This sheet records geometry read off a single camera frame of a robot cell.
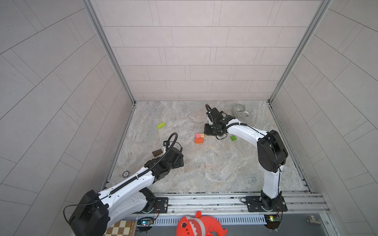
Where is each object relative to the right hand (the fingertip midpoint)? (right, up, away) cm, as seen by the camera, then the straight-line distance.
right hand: (204, 132), depth 92 cm
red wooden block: (-4, -6, +2) cm, 7 cm away
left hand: (-15, -13, -8) cm, 22 cm away
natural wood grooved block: (-1, -2, 0) cm, 2 cm away
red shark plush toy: (-4, -35, -32) cm, 47 cm away
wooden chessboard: (-37, -38, -29) cm, 61 cm away
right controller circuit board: (+31, -39, -24) cm, 55 cm away
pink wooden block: (-4, -3, +1) cm, 5 cm away
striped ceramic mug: (+27, +13, +16) cm, 34 cm away
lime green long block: (-30, +4, +10) cm, 32 cm away
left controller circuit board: (-28, -37, -28) cm, 54 cm away
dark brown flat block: (-28, -11, -7) cm, 31 cm away
